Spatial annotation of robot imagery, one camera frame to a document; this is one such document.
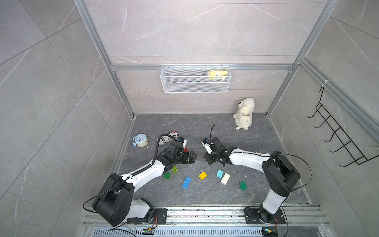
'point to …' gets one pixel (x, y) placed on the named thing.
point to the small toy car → (168, 138)
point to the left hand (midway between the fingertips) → (193, 154)
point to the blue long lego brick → (186, 182)
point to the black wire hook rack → (358, 156)
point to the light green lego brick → (174, 169)
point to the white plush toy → (243, 117)
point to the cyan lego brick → (219, 174)
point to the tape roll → (141, 140)
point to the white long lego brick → (225, 178)
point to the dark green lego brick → (167, 176)
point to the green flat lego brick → (243, 185)
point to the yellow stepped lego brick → (203, 175)
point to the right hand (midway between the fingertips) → (208, 155)
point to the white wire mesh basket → (195, 79)
